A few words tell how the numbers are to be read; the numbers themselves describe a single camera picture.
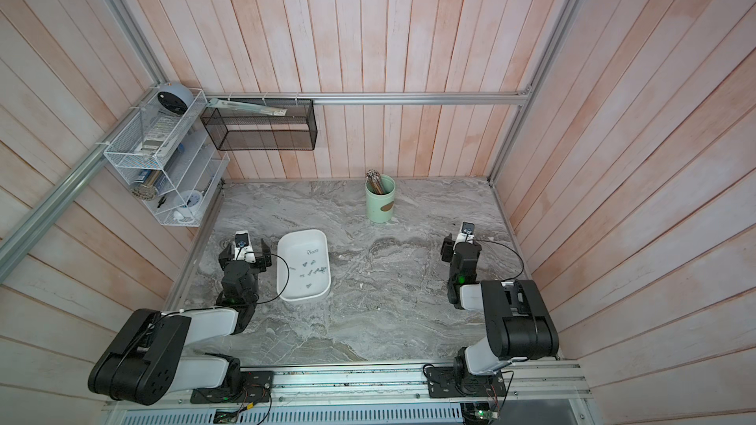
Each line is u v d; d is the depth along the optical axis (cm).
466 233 79
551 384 75
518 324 45
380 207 101
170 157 76
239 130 105
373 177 98
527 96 93
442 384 73
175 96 79
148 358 43
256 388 73
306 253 98
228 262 78
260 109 90
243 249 73
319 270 95
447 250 85
